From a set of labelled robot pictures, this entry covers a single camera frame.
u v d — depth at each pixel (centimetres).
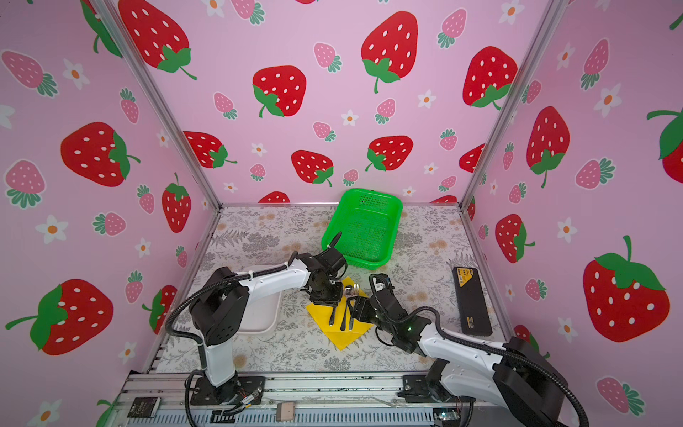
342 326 86
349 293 91
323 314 87
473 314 86
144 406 70
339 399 73
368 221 115
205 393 73
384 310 61
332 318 86
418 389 73
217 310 49
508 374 42
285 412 69
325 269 69
